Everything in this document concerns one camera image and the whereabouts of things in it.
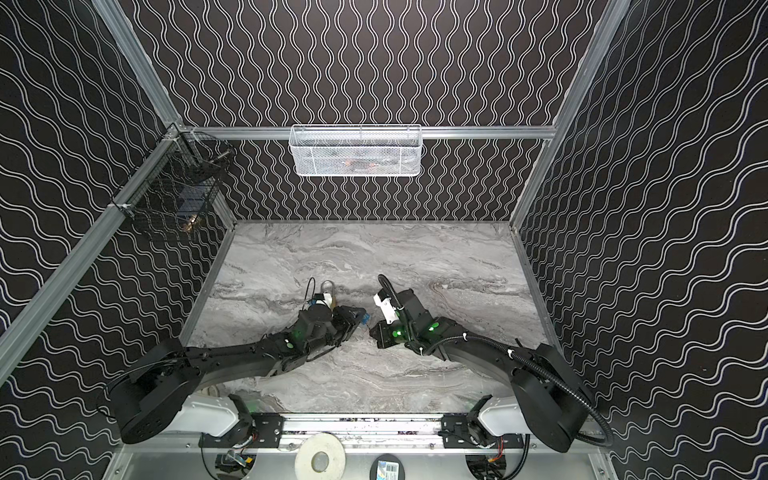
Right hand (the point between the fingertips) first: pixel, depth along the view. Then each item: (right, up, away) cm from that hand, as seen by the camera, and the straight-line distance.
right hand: (372, 333), depth 83 cm
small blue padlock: (-2, +4, -1) cm, 5 cm away
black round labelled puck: (+4, -27, -14) cm, 31 cm away
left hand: (+1, +5, -4) cm, 7 cm away
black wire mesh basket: (-62, +45, +12) cm, 78 cm away
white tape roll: (-11, -24, -10) cm, 28 cm away
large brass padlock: (-17, +11, +23) cm, 30 cm away
